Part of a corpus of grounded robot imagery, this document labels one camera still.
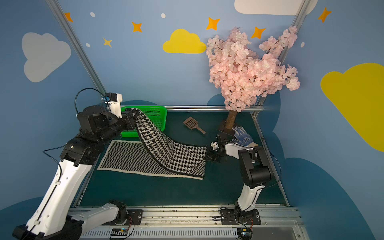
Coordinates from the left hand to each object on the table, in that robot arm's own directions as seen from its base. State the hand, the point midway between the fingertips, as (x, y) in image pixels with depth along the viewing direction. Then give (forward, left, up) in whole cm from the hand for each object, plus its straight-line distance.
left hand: (136, 109), depth 62 cm
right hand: (+1, -33, -43) cm, 54 cm away
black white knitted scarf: (-6, -4, -29) cm, 29 cm away
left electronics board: (-40, +12, -47) cm, 63 cm away
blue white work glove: (+18, -61, -45) cm, 78 cm away
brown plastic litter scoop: (+31, -23, -44) cm, 58 cm away
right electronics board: (-39, -51, -46) cm, 79 cm away
